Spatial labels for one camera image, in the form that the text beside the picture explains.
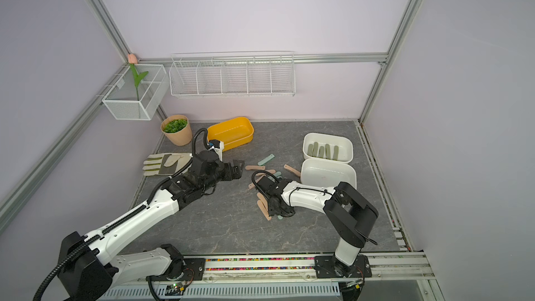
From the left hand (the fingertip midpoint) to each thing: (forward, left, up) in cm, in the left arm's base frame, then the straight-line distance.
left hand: (234, 164), depth 79 cm
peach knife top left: (+10, -6, -19) cm, 23 cm away
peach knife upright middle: (0, -5, -19) cm, 20 cm away
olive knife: (+20, -38, -20) cm, 48 cm away
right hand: (-11, -16, -20) cm, 28 cm away
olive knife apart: (+19, -35, -21) cm, 45 cm away
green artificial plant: (+31, +32, -8) cm, 45 cm away
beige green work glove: (+16, +38, -20) cm, 46 cm away
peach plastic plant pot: (+27, +31, -14) cm, 43 cm away
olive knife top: (+16, -48, -20) cm, 54 cm away
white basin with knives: (+20, -53, -17) cm, 59 cm away
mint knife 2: (-15, -16, -20) cm, 29 cm away
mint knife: (+6, -17, -20) cm, 27 cm away
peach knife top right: (+7, -25, -19) cm, 32 cm away
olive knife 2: (+17, -44, -20) cm, 51 cm away
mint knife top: (+15, -12, -20) cm, 28 cm away
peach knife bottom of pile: (-12, -10, -19) cm, 25 cm away
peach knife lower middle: (-7, -10, -19) cm, 23 cm away
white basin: (+5, -41, -20) cm, 46 cm away
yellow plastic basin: (+32, +5, -18) cm, 37 cm away
